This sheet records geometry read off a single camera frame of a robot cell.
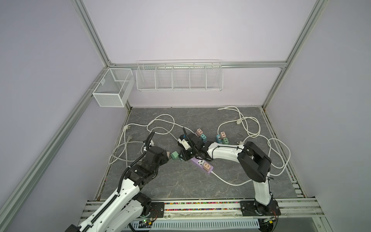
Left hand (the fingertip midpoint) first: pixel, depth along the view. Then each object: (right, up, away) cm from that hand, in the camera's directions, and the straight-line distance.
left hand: (163, 154), depth 79 cm
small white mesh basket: (-38, +41, +20) cm, 60 cm away
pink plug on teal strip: (+37, +9, +17) cm, 41 cm away
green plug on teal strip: (+38, +6, +13) cm, 40 cm away
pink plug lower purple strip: (+24, -7, +3) cm, 26 cm away
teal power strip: (+35, +6, +20) cm, 40 cm away
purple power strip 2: (+22, -7, +7) cm, 25 cm away
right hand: (+9, -3, +11) cm, 14 cm away
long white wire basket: (+9, +50, +20) cm, 55 cm away
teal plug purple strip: (+5, -3, +12) cm, 14 cm away
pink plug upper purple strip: (+21, +11, +17) cm, 29 cm away
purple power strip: (+20, +8, +19) cm, 29 cm away
